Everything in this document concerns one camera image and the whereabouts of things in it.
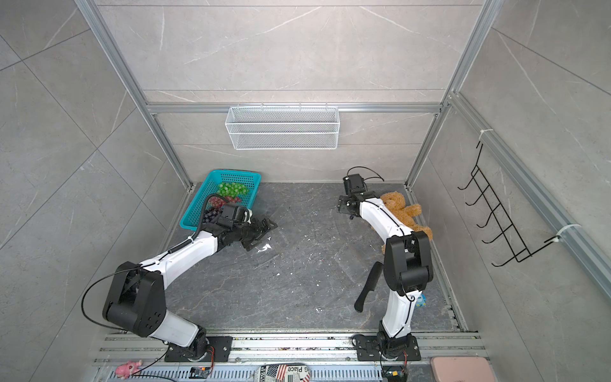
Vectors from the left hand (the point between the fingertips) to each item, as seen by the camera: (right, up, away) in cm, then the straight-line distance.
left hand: (274, 228), depth 87 cm
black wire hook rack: (+66, -2, -30) cm, 72 cm away
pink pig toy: (-40, -40, -18) cm, 60 cm away
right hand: (+31, +8, +8) cm, 33 cm away
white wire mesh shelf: (0, +42, +14) cm, 44 cm away
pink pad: (+59, -40, -18) cm, 73 cm away
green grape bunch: (-24, +16, +24) cm, 37 cm away
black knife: (+36, -22, -1) cm, 42 cm away
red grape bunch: (-30, +9, +21) cm, 38 cm away
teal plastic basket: (-36, +3, +11) cm, 38 cm away
